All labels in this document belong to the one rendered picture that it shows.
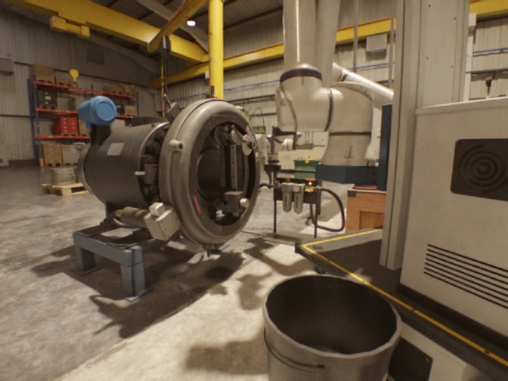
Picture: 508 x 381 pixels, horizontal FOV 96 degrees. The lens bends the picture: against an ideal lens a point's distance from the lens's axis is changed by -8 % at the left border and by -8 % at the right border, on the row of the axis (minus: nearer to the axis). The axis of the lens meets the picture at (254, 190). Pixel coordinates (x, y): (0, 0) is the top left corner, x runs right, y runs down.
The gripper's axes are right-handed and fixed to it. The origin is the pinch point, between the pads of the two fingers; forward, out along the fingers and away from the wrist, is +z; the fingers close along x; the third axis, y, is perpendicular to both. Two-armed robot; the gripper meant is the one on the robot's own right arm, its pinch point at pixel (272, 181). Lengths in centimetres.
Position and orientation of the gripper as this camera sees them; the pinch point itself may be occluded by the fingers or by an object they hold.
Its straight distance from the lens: 196.3
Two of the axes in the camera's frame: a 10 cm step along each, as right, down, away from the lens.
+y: -4.8, 1.4, -8.7
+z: 0.0, 9.9, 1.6
